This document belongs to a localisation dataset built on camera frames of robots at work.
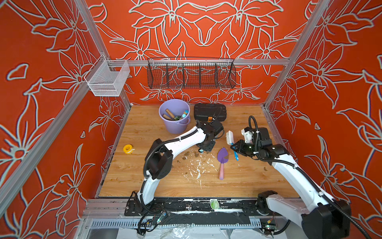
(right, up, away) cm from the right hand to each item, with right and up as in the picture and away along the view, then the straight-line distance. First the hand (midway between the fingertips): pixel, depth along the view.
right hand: (231, 145), depth 78 cm
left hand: (-13, -2, +8) cm, 15 cm away
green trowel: (-37, +15, +21) cm, 46 cm away
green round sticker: (-10, -29, -4) cm, 31 cm away
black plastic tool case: (-8, +20, +34) cm, 40 cm away
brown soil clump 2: (-18, -8, +14) cm, 24 cm away
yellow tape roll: (-62, -5, +14) cm, 64 cm away
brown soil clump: (-25, -8, +14) cm, 30 cm away
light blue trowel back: (-17, -2, -5) cm, 18 cm away
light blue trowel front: (-27, +16, +14) cm, 34 cm away
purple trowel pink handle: (-2, -9, +12) cm, 15 cm away
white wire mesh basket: (-76, +41, +16) cm, 88 cm away
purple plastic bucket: (-31, +23, +23) cm, 45 cm away
